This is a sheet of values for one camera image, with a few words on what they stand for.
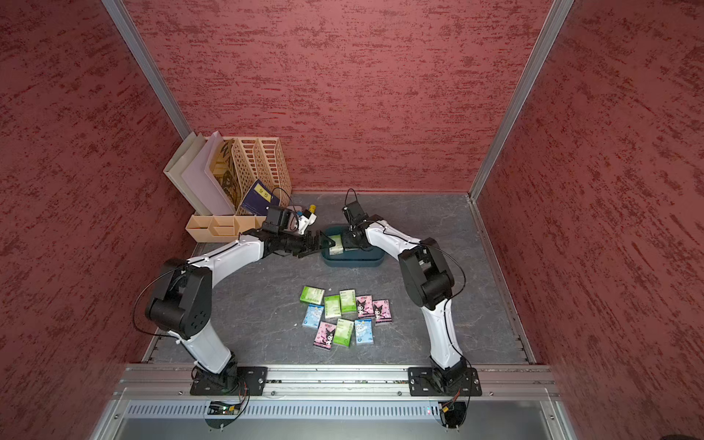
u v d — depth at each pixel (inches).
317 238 31.8
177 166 34.4
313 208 44.8
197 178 36.8
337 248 38.9
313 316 32.9
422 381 29.2
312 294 34.8
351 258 38.1
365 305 33.7
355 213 31.3
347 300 34.3
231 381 26.1
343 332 31.9
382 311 33.4
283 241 29.8
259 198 41.5
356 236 29.2
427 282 21.6
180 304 18.6
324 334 31.9
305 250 31.3
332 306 33.7
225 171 39.5
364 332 31.9
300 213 33.5
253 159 43.4
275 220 29.2
